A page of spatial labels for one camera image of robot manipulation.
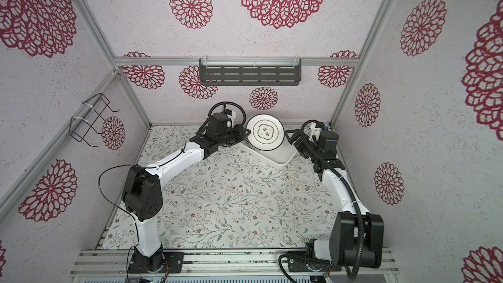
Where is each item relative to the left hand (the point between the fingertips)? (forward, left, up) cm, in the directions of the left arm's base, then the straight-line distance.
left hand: (251, 132), depth 85 cm
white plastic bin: (-1, -13, -20) cm, 24 cm away
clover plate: (+2, -6, -2) cm, 7 cm away
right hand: (-4, -16, +2) cm, 16 cm away
